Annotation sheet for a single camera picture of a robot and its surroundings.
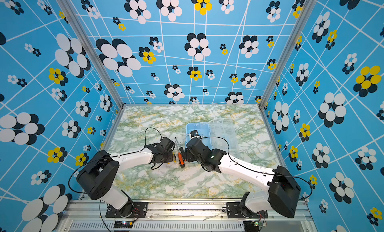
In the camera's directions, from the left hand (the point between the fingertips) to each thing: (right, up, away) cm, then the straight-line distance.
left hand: (171, 156), depth 92 cm
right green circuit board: (+43, -27, -23) cm, 55 cm away
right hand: (+12, +7, -12) cm, 18 cm away
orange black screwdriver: (+6, -1, -2) cm, 7 cm away
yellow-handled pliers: (+3, -2, -3) cm, 5 cm away
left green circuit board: (-20, -28, -20) cm, 40 cm away
